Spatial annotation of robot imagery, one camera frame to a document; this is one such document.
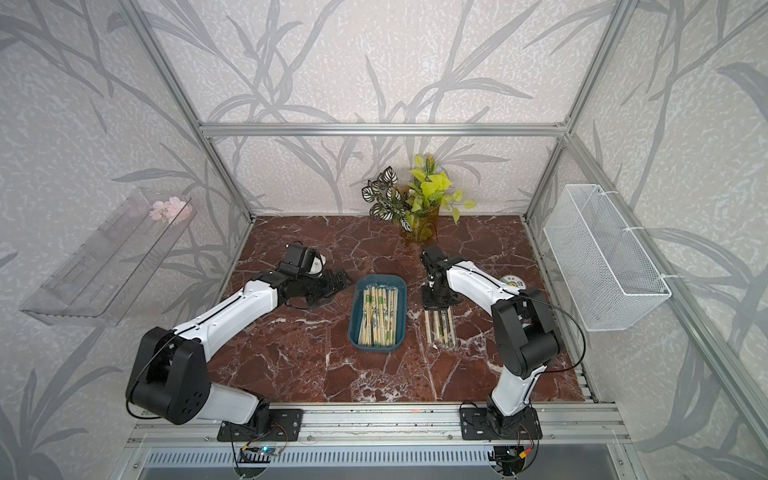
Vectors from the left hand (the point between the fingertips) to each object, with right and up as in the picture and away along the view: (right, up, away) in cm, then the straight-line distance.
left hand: (346, 288), depth 85 cm
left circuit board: (-15, -36, -15) cm, 42 cm away
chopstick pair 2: (+29, -13, +5) cm, 32 cm away
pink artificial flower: (-42, +22, -10) cm, 49 cm away
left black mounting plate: (-13, -32, -12) cm, 37 cm away
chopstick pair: (+24, -15, +3) cm, 29 cm away
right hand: (+25, -6, +6) cm, 27 cm away
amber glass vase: (+24, +20, +26) cm, 41 cm away
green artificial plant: (+21, +27, +11) cm, 35 cm away
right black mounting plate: (+36, -32, -12) cm, 49 cm away
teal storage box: (+11, 0, +15) cm, 18 cm away
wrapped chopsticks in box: (+9, -7, +8) cm, 14 cm away
